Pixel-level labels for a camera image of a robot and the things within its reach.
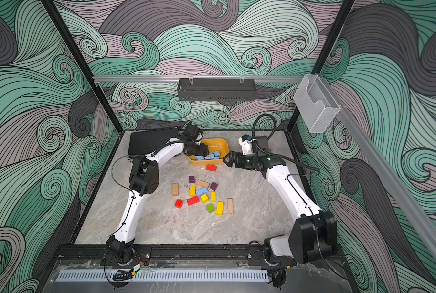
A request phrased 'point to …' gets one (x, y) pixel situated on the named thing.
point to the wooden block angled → (202, 183)
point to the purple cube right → (214, 186)
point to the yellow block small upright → (213, 196)
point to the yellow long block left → (192, 190)
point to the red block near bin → (211, 168)
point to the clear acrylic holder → (317, 107)
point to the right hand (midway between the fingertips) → (230, 160)
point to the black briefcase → (146, 141)
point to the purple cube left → (192, 179)
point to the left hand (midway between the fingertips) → (204, 149)
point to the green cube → (210, 208)
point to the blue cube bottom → (206, 157)
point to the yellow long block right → (220, 208)
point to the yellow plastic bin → (214, 144)
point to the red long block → (193, 200)
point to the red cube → (179, 203)
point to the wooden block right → (230, 206)
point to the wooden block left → (175, 189)
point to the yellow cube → (204, 198)
